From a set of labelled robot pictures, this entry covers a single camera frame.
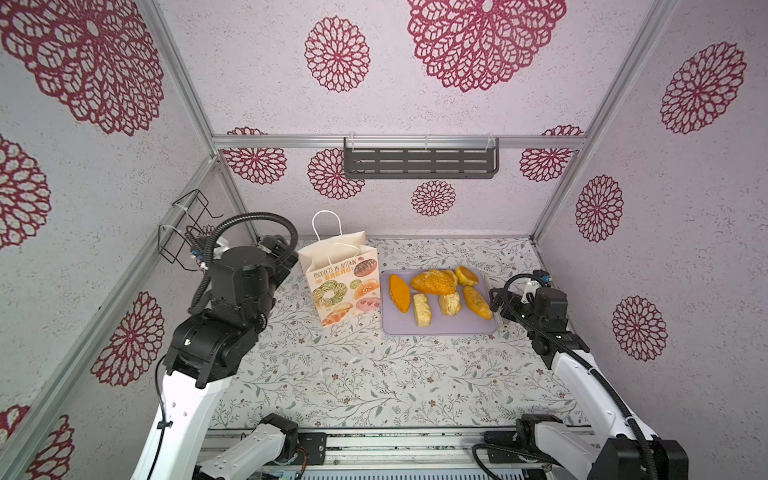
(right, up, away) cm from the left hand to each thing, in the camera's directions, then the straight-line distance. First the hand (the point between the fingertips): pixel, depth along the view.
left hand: (274, 257), depth 60 cm
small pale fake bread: (+43, -14, +33) cm, 56 cm away
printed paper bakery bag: (+11, -4, +23) cm, 26 cm away
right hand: (+56, -9, +23) cm, 61 cm away
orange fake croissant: (+53, -14, +37) cm, 66 cm away
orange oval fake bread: (+28, -11, +42) cm, 51 cm away
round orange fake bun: (+51, -6, +42) cm, 66 cm away
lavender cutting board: (+49, -20, +38) cm, 65 cm away
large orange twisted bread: (+39, -7, +35) cm, 53 cm away
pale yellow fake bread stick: (+35, -16, +34) cm, 51 cm away
